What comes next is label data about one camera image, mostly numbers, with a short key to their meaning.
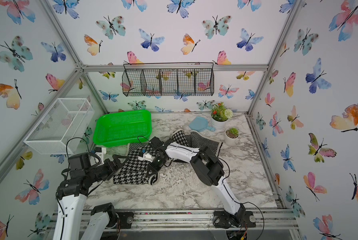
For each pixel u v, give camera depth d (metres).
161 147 0.67
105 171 0.63
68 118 0.88
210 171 0.54
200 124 1.15
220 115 0.98
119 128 1.11
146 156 0.81
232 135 0.98
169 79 0.98
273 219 0.76
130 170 0.89
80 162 0.54
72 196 0.47
